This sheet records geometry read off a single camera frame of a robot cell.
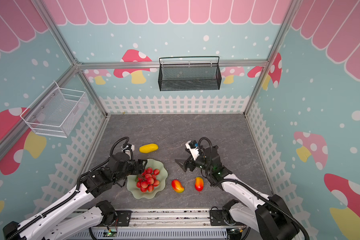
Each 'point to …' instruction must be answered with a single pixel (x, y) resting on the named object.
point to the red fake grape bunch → (147, 180)
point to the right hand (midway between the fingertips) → (180, 154)
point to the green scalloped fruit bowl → (162, 177)
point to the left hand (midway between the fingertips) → (141, 164)
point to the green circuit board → (110, 233)
